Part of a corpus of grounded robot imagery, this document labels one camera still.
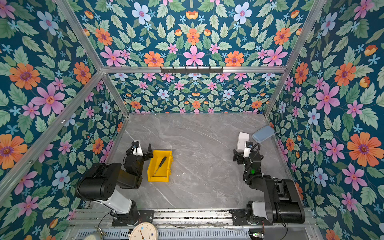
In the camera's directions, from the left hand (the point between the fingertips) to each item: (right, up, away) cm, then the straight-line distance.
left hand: (141, 141), depth 88 cm
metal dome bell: (-13, -41, -22) cm, 48 cm away
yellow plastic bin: (+13, -20, -1) cm, 24 cm away
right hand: (+62, -5, +2) cm, 62 cm away
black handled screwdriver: (+10, -15, +3) cm, 19 cm away
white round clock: (+10, -40, -21) cm, 46 cm away
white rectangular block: (+64, +1, +12) cm, 65 cm away
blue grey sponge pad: (+80, +4, +17) cm, 82 cm away
